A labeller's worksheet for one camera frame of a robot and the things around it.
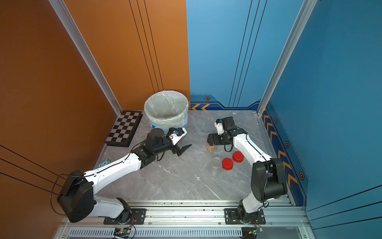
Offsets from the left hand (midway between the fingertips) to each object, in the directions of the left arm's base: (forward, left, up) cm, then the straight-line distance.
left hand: (186, 134), depth 79 cm
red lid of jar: (-7, -25, -21) cm, 33 cm away
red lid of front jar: (-3, -31, -20) cm, 37 cm away
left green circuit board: (-41, +29, -24) cm, 56 cm away
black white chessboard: (+15, +46, -18) cm, 51 cm away
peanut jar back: (+3, -15, -20) cm, 26 cm away
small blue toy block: (-7, +52, -21) cm, 56 cm away
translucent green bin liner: (+27, +15, -7) cm, 32 cm away
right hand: (+5, -17, -11) cm, 21 cm away
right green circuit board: (-40, -34, -22) cm, 57 cm away
